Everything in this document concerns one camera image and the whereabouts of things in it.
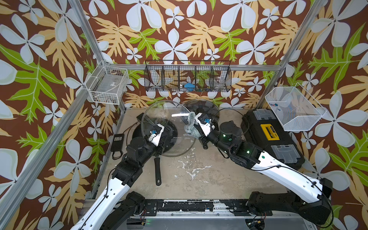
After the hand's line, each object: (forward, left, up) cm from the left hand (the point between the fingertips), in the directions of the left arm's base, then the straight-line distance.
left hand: (164, 131), depth 69 cm
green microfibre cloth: (-2, -13, +5) cm, 14 cm away
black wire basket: (+47, -28, 0) cm, 55 cm away
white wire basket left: (+32, +37, +4) cm, 49 cm away
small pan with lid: (+35, -22, -16) cm, 44 cm away
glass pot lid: (+20, -2, -10) cm, 22 cm away
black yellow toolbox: (+12, -58, -12) cm, 61 cm away
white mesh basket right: (+18, -75, -2) cm, 77 cm away
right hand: (0, -14, +7) cm, 16 cm away
